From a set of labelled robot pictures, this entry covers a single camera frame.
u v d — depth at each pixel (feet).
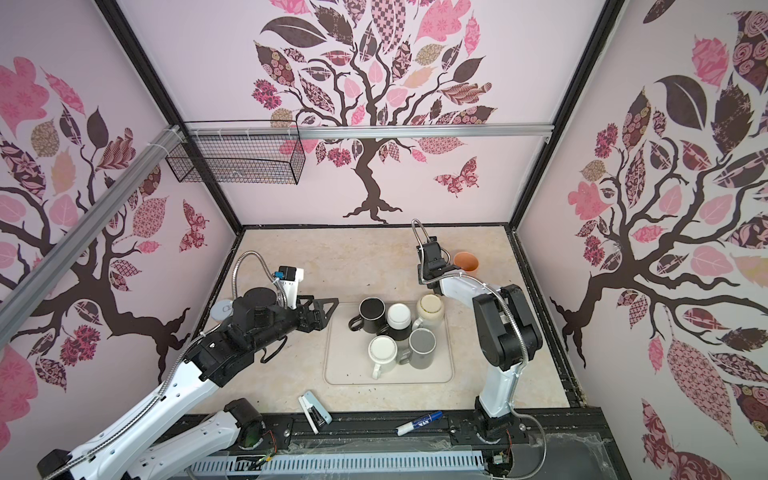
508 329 1.48
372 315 2.80
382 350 2.61
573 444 2.34
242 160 3.98
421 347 2.54
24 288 1.68
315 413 2.46
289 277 2.00
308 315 2.01
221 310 2.97
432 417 2.47
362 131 3.05
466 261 3.38
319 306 2.03
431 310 2.81
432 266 2.49
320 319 2.04
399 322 2.74
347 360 2.80
